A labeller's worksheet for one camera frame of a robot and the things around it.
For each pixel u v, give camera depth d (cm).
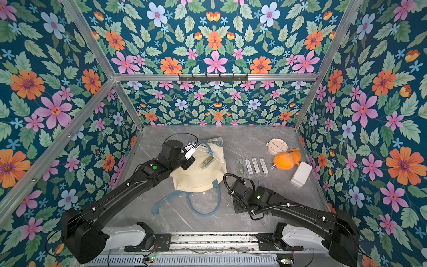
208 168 98
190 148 66
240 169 96
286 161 93
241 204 57
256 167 96
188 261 77
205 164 99
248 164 98
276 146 106
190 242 75
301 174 91
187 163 69
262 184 90
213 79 93
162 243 73
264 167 96
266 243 72
